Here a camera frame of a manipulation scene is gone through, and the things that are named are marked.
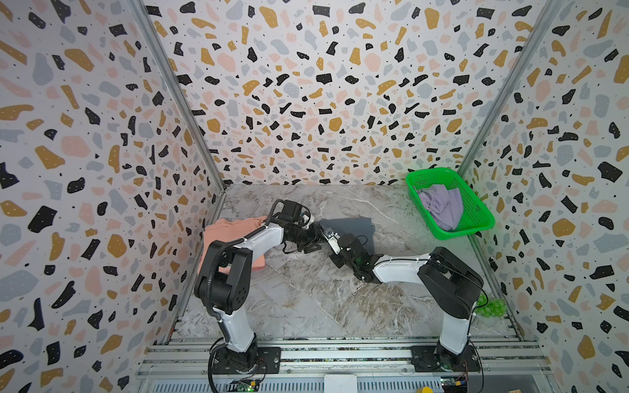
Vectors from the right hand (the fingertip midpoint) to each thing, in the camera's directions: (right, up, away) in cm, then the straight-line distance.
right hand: (329, 239), depth 92 cm
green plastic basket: (+63, +9, +14) cm, 66 cm away
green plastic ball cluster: (+54, -21, -12) cm, 59 cm away
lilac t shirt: (+52, +13, +17) cm, 56 cm away
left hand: (0, +1, -4) cm, 4 cm away
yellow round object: (+26, -37, -27) cm, 52 cm away
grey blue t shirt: (+12, +4, +12) cm, 17 cm away
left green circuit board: (-25, -41, -21) cm, 52 cm away
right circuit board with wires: (+37, -40, -21) cm, 58 cm away
